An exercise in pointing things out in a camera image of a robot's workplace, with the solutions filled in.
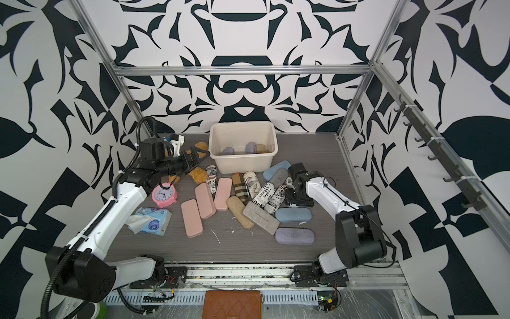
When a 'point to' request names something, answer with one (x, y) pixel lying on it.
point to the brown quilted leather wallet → (232, 304)
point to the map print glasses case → (252, 183)
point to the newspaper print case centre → (263, 196)
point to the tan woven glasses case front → (260, 149)
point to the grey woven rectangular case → (261, 217)
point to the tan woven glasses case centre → (237, 208)
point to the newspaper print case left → (211, 171)
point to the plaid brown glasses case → (240, 187)
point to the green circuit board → (326, 300)
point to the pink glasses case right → (222, 194)
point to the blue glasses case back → (268, 173)
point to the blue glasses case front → (291, 214)
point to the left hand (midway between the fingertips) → (202, 155)
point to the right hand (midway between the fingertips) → (294, 199)
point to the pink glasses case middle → (205, 203)
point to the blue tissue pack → (151, 220)
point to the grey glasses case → (279, 177)
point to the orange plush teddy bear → (199, 175)
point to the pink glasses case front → (192, 216)
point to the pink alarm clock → (164, 197)
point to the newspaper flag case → (275, 201)
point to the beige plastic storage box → (244, 147)
